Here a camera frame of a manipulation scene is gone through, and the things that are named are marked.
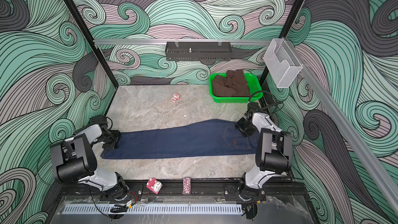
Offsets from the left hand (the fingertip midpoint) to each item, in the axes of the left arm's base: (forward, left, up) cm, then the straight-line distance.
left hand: (120, 138), depth 91 cm
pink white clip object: (-26, -27, +6) cm, 38 cm away
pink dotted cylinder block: (-25, -42, +3) cm, 49 cm away
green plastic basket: (+27, -60, +6) cm, 67 cm away
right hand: (+6, -72, +4) cm, 72 cm away
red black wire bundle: (-34, -11, -4) cm, 36 cm away
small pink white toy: (+32, -30, +2) cm, 44 cm away
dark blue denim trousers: (+2, -54, 0) cm, 54 cm away
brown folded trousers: (+40, -73, +8) cm, 84 cm away
